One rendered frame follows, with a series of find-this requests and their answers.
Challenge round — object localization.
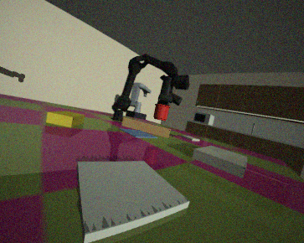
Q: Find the yellow rectangular block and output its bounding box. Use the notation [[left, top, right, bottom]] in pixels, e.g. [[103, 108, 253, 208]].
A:
[[46, 111, 85, 128]]

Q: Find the tan flat bar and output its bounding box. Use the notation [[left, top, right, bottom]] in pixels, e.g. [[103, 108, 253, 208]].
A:
[[121, 117, 171, 138]]

